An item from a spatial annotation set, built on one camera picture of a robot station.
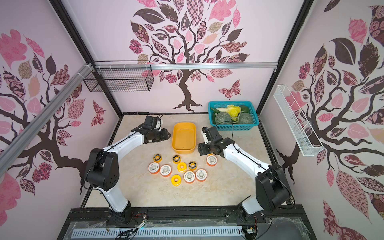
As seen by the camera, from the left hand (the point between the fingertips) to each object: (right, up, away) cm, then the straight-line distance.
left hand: (167, 137), depth 93 cm
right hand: (+23, -6, -7) cm, 25 cm away
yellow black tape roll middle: (+6, -14, +2) cm, 15 cm away
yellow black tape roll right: (+16, -18, -2) cm, 24 cm away
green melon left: (+37, +14, +8) cm, 40 cm away
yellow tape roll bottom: (+7, -24, -8) cm, 27 cm away
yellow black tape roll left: (-7, -14, +2) cm, 15 cm away
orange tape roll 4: (+21, -22, -6) cm, 31 cm away
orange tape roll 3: (+14, -23, -7) cm, 28 cm away
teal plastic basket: (+46, +7, +17) cm, 49 cm away
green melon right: (+53, +13, +10) cm, 56 cm away
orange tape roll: (-8, -19, -3) cm, 21 cm away
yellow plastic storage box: (+10, -1, +11) cm, 15 cm away
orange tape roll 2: (0, -20, -4) cm, 20 cm away
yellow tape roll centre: (+10, -18, -3) cm, 21 cm away
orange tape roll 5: (+28, -15, -1) cm, 32 cm away
